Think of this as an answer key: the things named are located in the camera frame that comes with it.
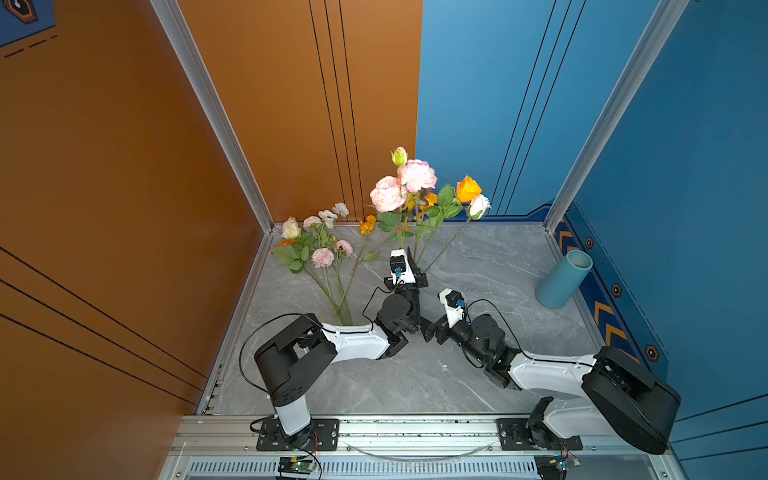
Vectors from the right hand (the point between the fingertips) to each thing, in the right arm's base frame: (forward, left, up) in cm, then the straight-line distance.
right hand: (424, 306), depth 81 cm
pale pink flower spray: (+42, +34, -5) cm, 54 cm away
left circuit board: (-34, +32, -16) cm, 49 cm away
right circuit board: (-34, -30, -17) cm, 48 cm away
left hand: (+9, +5, +14) cm, 17 cm away
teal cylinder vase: (+8, -40, 0) cm, 41 cm away
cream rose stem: (+27, +44, -9) cm, 52 cm away
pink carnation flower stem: (+24, +33, -7) cm, 41 cm away
